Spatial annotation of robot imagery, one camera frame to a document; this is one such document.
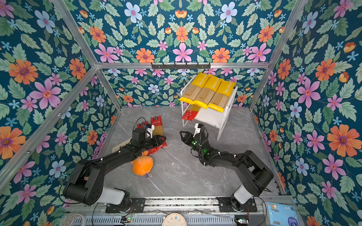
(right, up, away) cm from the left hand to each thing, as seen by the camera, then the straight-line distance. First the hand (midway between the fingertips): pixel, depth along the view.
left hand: (165, 135), depth 86 cm
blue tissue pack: (+59, -36, -20) cm, 72 cm away
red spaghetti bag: (-21, +6, +18) cm, 28 cm away
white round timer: (+8, -39, -18) cm, 44 cm away
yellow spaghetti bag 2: (+24, +24, -8) cm, 35 cm away
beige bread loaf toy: (-34, -10, +7) cm, 36 cm away
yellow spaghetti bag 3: (+32, +21, -10) cm, 39 cm away
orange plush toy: (-12, -17, -6) cm, 22 cm away
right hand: (+10, +2, -2) cm, 11 cm away
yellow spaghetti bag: (+18, +28, -4) cm, 34 cm away
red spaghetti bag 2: (+16, +14, +5) cm, 22 cm away
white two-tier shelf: (+29, +12, +6) cm, 32 cm away
